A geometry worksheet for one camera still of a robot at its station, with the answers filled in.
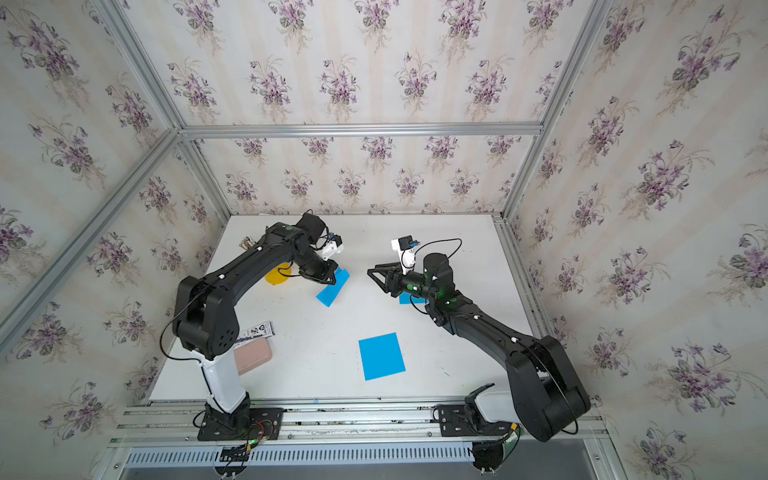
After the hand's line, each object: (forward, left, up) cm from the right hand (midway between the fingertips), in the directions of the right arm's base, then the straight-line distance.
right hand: (375, 272), depth 77 cm
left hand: (+3, +12, -10) cm, 16 cm away
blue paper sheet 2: (-7, -8, -1) cm, 11 cm away
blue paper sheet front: (-15, -1, -22) cm, 26 cm away
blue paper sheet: (0, +14, -12) cm, 18 cm away
